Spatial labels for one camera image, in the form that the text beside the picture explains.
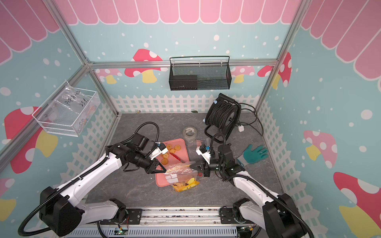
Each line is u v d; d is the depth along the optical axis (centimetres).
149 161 66
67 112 72
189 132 108
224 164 65
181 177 74
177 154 97
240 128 106
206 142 103
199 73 94
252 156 95
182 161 94
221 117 90
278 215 41
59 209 38
